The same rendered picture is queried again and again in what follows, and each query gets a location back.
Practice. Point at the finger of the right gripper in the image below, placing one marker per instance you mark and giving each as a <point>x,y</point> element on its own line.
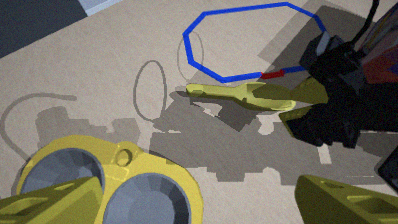
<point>313,92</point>
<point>293,114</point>

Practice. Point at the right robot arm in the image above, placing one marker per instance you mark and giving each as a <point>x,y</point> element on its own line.
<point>339,65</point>

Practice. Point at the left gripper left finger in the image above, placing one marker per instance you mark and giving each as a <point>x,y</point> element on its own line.
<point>73,202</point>

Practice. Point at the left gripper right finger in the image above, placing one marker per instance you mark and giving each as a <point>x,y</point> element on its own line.
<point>325,201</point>

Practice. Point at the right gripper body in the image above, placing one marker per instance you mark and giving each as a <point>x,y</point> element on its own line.
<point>377,110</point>

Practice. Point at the yellow-green scoop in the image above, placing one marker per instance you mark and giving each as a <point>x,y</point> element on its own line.
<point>251,95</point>

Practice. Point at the dry cat food bag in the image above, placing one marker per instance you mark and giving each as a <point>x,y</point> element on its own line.
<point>381,64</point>

